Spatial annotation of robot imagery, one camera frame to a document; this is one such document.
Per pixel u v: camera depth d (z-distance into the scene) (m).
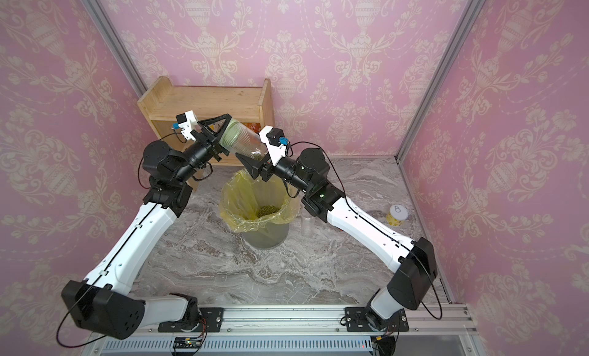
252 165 0.53
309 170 0.47
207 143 0.54
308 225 0.85
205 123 0.55
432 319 0.42
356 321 0.73
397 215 0.93
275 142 0.49
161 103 0.79
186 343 0.72
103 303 0.38
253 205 0.90
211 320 0.75
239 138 0.64
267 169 0.53
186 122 0.58
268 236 0.79
